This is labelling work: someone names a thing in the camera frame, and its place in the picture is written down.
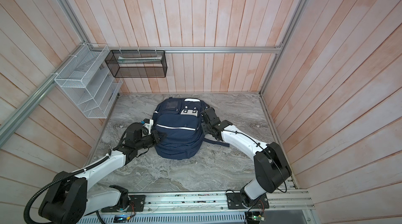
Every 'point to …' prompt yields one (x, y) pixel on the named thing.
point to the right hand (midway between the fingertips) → (208, 123)
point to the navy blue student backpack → (178, 123)
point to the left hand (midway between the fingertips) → (167, 137)
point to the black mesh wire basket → (137, 63)
